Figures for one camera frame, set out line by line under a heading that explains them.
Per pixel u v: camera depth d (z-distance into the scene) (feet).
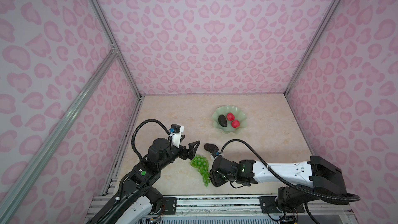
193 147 2.05
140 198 2.03
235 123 3.24
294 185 1.37
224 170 1.95
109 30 2.76
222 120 3.31
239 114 3.38
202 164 2.71
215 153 2.36
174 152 2.02
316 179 1.38
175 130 1.96
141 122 1.67
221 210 2.39
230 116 3.33
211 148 2.92
